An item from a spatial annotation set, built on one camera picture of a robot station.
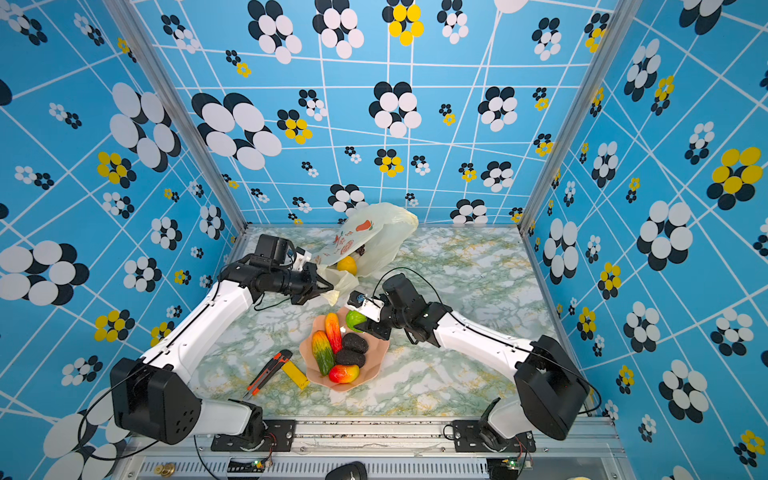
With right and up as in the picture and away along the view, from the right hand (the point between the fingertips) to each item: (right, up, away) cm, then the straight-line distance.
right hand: (363, 313), depth 80 cm
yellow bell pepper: (-7, +13, +19) cm, 24 cm away
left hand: (-7, +8, -2) cm, 11 cm away
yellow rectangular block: (-19, -18, +3) cm, 26 cm away
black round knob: (-1, -33, -13) cm, 36 cm away
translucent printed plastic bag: (0, +19, +4) cm, 19 cm away
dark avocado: (-4, -9, +5) cm, 11 cm away
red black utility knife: (-30, -21, +1) cm, 37 cm away
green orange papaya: (-11, -11, +2) cm, 16 cm away
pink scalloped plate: (+3, -12, +5) cm, 14 cm away
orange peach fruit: (-9, -7, +6) cm, 13 cm away
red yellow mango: (-5, -15, -3) cm, 16 cm away
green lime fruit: (-2, -1, -4) cm, 4 cm away
